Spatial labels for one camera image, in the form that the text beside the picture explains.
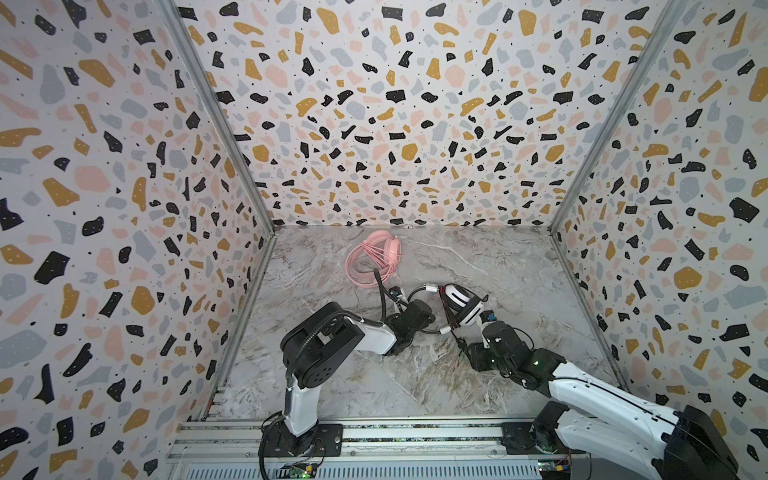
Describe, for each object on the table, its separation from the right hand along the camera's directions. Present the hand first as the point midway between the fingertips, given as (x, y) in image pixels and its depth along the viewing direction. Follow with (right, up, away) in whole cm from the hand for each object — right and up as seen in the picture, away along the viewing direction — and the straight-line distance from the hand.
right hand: (466, 346), depth 83 cm
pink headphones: (-26, +27, +21) cm, 43 cm away
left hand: (-11, +9, +11) cm, 18 cm away
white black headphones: (0, +10, +4) cm, 11 cm away
